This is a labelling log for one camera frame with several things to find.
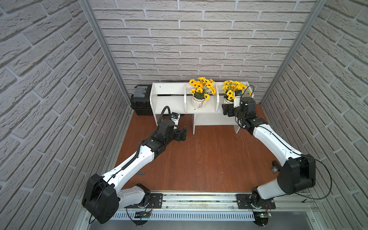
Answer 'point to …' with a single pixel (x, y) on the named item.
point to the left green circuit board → (143, 214)
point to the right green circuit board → (265, 215)
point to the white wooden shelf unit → (176, 97)
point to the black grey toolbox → (140, 101)
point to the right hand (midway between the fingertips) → (232, 103)
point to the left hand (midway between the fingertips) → (182, 125)
